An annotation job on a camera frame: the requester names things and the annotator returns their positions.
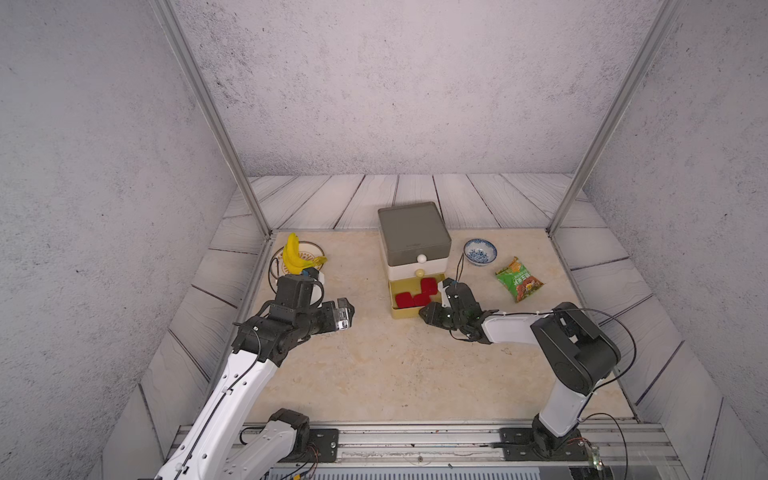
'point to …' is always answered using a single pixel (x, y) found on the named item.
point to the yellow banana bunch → (294, 261)
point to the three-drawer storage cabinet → (412, 285)
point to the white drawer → (430, 268)
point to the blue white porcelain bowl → (479, 252)
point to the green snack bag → (517, 279)
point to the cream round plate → (277, 266)
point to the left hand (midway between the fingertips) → (344, 311)
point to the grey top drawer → (411, 230)
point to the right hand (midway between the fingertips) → (423, 313)
